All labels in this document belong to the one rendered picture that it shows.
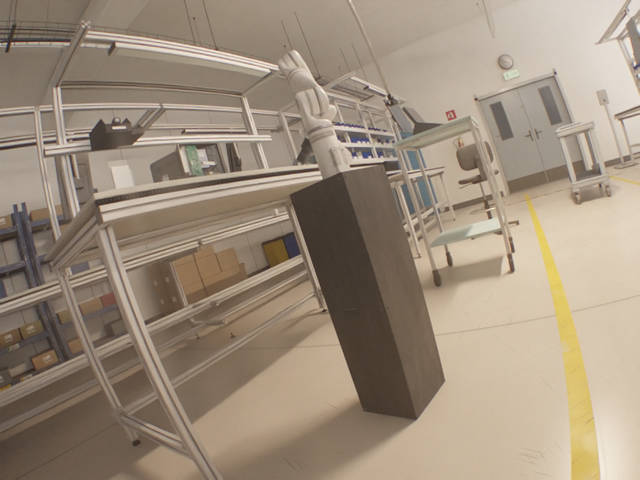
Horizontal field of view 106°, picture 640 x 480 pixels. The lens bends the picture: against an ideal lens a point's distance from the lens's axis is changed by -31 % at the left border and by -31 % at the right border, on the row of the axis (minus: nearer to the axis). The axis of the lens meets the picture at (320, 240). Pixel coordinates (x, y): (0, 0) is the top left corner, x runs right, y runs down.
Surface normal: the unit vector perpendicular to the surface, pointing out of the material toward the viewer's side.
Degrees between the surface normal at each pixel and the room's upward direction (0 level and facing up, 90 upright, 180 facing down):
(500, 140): 90
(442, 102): 90
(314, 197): 90
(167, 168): 90
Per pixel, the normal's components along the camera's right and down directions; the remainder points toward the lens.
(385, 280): 0.69, -0.18
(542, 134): -0.52, 0.22
